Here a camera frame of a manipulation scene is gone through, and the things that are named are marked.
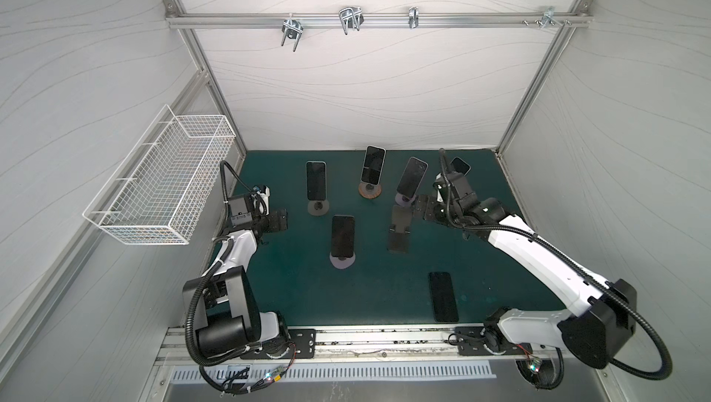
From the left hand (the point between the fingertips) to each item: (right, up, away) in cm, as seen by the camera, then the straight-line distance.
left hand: (276, 210), depth 91 cm
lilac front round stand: (+22, -17, -3) cm, 28 cm away
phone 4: (+53, -25, -9) cm, 60 cm away
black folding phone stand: (+42, -9, +5) cm, 43 cm away
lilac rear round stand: (+45, +2, +11) cm, 46 cm away
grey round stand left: (+12, -1, +12) cm, 17 cm away
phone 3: (+23, -8, -5) cm, 25 cm away
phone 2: (+47, +11, +6) cm, 48 cm away
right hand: (+48, +4, -11) cm, 49 cm away
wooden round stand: (+32, +5, +16) cm, 36 cm away
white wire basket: (-22, +8, -22) cm, 32 cm away
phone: (+12, +10, +5) cm, 17 cm away
